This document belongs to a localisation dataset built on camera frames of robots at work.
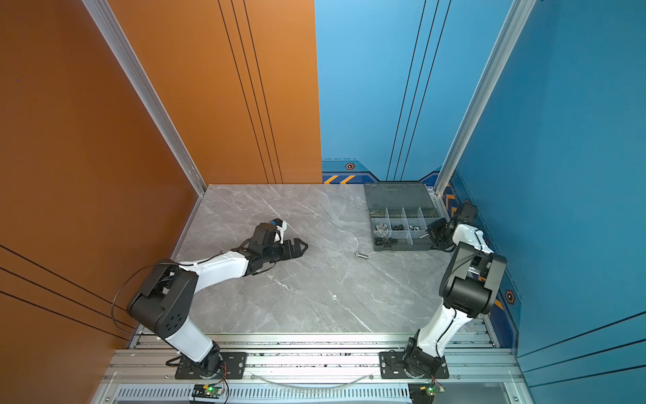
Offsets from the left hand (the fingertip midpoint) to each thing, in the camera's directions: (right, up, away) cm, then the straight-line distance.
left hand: (300, 245), depth 92 cm
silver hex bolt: (+23, -4, +4) cm, 24 cm away
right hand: (+49, +6, +4) cm, 49 cm away
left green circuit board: (-25, -39, -21) cm, 51 cm away
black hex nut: (+40, +6, +13) cm, 42 cm away
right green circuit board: (+38, -38, -22) cm, 58 cm away
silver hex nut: (+47, +5, +13) cm, 49 cm away
